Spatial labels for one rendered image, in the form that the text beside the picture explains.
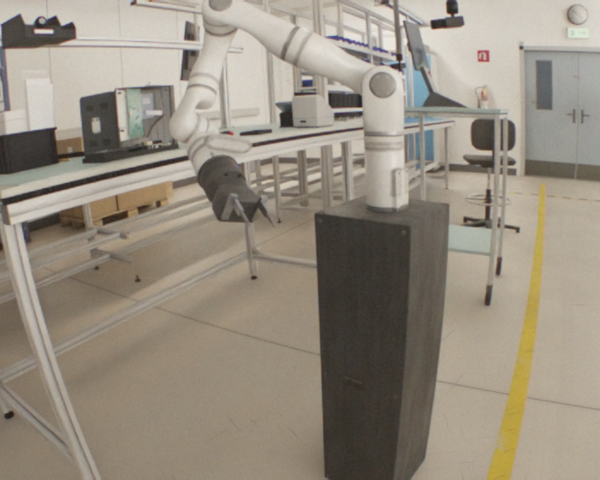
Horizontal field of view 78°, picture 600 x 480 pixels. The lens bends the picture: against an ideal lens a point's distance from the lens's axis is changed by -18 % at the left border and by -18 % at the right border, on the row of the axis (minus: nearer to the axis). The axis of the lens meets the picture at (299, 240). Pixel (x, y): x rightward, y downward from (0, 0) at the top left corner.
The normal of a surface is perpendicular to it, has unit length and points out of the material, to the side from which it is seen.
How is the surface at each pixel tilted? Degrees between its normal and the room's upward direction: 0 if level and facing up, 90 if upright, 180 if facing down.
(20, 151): 90
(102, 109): 90
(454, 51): 90
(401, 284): 90
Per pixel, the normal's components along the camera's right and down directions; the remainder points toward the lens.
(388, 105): -0.04, 0.33
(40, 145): 0.86, 0.11
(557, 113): -0.51, 0.28
